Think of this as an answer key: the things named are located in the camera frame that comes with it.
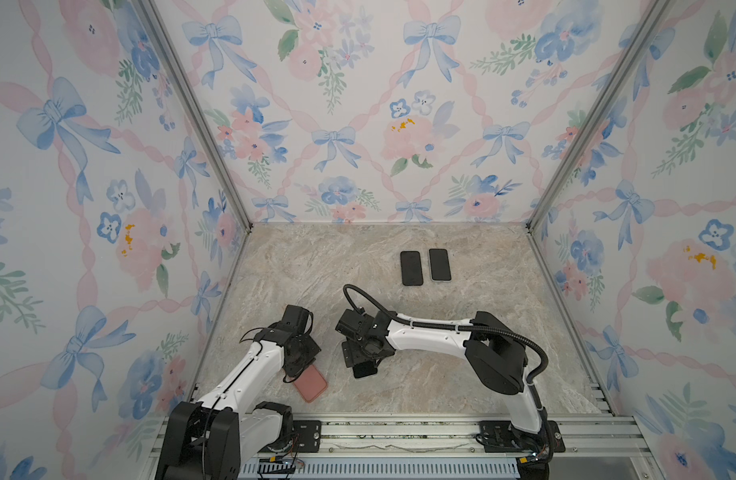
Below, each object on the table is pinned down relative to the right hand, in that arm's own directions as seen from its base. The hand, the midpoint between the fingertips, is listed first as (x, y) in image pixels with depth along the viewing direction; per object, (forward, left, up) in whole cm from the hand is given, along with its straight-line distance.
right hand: (357, 354), depth 87 cm
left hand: (-1, +12, +2) cm, 12 cm away
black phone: (-4, -2, +1) cm, 5 cm away
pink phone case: (-9, +12, 0) cm, 15 cm away
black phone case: (+32, -18, 0) cm, 36 cm away
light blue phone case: (+33, -28, 0) cm, 43 cm away
